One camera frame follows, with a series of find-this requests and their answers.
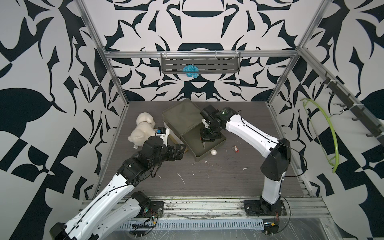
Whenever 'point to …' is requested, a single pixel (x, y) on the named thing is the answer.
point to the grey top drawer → (200, 149)
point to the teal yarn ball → (191, 70)
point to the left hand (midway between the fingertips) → (177, 143)
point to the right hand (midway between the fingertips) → (202, 138)
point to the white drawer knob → (213, 152)
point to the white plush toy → (144, 129)
